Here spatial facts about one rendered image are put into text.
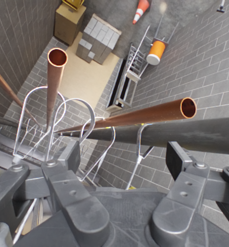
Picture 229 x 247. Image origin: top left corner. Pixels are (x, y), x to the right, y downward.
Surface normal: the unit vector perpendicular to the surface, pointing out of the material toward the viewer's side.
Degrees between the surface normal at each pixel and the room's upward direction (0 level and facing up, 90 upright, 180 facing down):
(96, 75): 90
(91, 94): 90
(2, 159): 90
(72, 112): 90
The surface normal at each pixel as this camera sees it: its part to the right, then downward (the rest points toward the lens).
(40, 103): 0.37, -0.06
